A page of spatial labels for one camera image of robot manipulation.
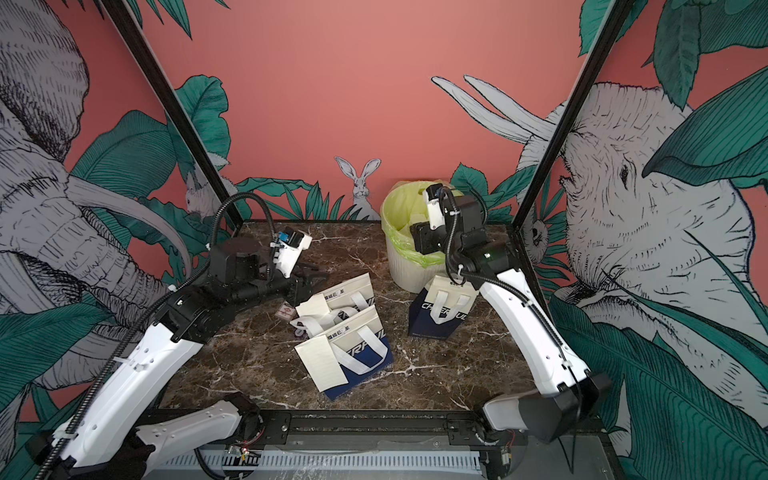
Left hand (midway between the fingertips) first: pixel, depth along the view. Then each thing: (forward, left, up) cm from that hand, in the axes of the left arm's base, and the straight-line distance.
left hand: (324, 270), depth 64 cm
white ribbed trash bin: (+13, -21, -20) cm, 32 cm away
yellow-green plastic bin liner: (+35, -20, -14) cm, 43 cm away
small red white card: (+7, +18, -33) cm, 38 cm away
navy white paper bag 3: (-3, -26, -16) cm, 31 cm away
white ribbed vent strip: (-33, -27, -34) cm, 55 cm away
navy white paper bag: (-12, -7, -17) cm, 22 cm away
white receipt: (-16, +1, -13) cm, 20 cm away
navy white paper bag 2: (-2, -1, -12) cm, 12 cm away
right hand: (+13, -22, +2) cm, 25 cm away
